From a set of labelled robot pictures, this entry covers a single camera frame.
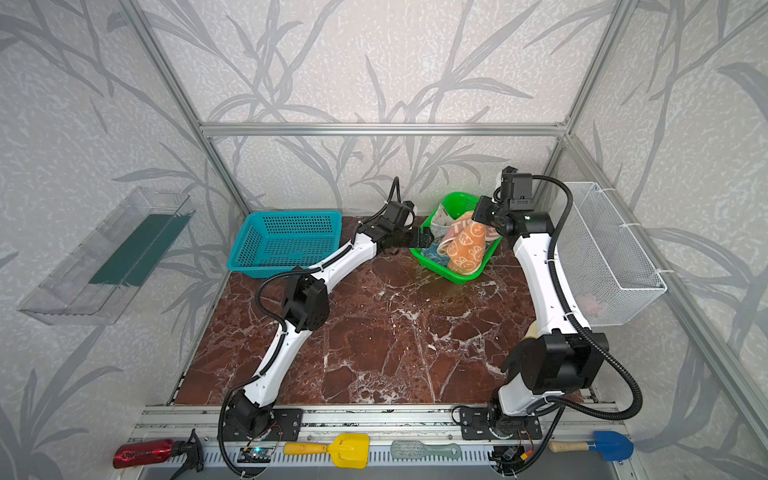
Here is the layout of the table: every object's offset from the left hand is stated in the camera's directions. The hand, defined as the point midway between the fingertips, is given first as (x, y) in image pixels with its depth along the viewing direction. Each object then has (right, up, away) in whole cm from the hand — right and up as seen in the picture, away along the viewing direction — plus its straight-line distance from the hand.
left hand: (429, 229), depth 97 cm
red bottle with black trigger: (-67, -52, -31) cm, 90 cm away
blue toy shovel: (+42, -53, -27) cm, 73 cm away
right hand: (+13, +8, -17) cm, 23 cm away
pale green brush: (-6, -53, -28) cm, 60 cm away
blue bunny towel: (+2, -8, +9) cm, 12 cm away
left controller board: (-44, -56, -26) cm, 76 cm away
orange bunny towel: (+9, -4, -12) cm, 16 cm away
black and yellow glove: (+27, -34, -17) cm, 47 cm away
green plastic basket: (+12, +11, +19) cm, 25 cm away
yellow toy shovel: (-21, -53, -29) cm, 64 cm away
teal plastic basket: (-58, -5, +14) cm, 60 cm away
